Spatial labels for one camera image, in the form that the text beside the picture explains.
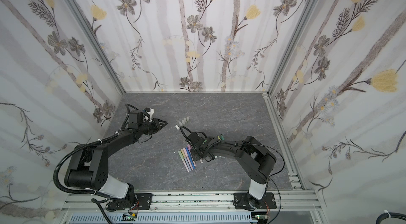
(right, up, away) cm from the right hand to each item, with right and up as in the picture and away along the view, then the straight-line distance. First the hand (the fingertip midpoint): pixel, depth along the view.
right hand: (192, 150), depth 89 cm
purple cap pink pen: (0, +6, -17) cm, 18 cm away
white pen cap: (-11, +12, +12) cm, 20 cm away
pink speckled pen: (+5, -5, -3) cm, 8 cm away
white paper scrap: (-11, -2, +2) cm, 11 cm away
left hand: (-17, +18, +2) cm, 25 cm away
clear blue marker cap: (-7, +15, +13) cm, 21 cm away
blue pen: (0, -5, -3) cm, 6 cm away
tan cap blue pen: (-3, -5, -2) cm, 6 cm away
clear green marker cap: (-5, +17, +16) cm, 23 cm away
